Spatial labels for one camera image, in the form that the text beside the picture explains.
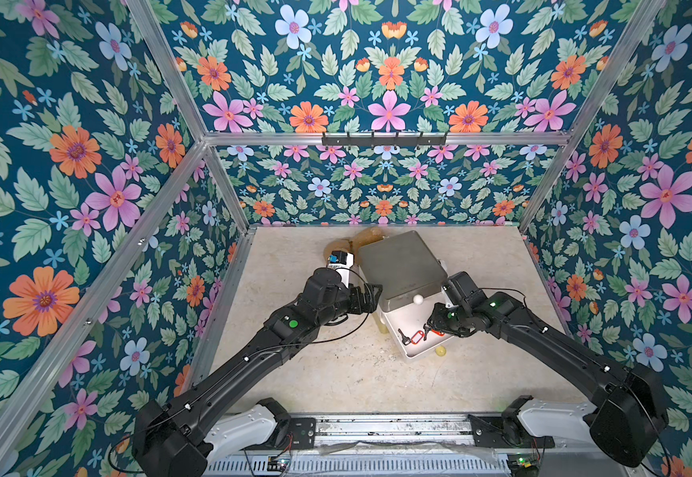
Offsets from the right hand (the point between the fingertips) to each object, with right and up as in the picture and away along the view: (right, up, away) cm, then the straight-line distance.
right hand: (430, 322), depth 80 cm
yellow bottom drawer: (-13, -4, +7) cm, 15 cm away
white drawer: (-5, -2, +4) cm, 7 cm away
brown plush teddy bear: (-23, +22, +21) cm, 38 cm away
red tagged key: (-4, -5, +2) cm, 6 cm away
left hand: (-16, +11, -8) cm, 20 cm away
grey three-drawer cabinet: (-7, +19, +8) cm, 22 cm away
